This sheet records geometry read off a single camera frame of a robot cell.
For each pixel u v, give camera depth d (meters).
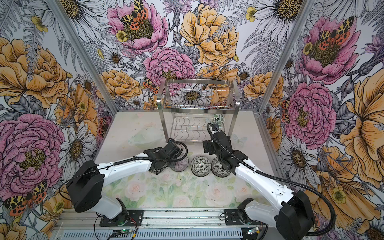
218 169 0.88
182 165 0.89
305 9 0.72
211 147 0.72
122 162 0.52
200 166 0.89
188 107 1.23
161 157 0.66
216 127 0.68
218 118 1.11
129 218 0.73
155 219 0.76
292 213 0.39
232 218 0.74
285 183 0.43
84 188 0.43
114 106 1.20
